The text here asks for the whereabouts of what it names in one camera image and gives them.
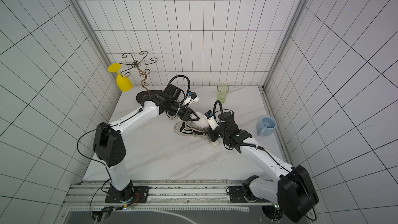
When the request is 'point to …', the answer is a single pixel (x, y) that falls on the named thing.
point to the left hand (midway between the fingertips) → (194, 120)
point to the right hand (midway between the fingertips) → (207, 124)
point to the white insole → (202, 124)
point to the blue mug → (266, 126)
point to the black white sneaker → (183, 128)
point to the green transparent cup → (222, 90)
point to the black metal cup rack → (137, 63)
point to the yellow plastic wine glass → (123, 83)
